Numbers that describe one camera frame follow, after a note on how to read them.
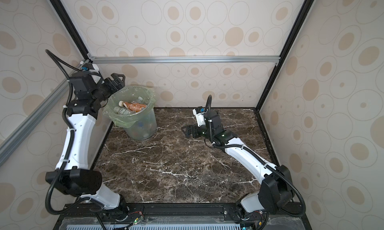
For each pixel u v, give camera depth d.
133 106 0.84
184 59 0.93
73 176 0.40
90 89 0.53
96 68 0.61
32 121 0.58
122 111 0.85
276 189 0.41
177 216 0.73
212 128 0.59
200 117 0.70
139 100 0.97
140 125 0.92
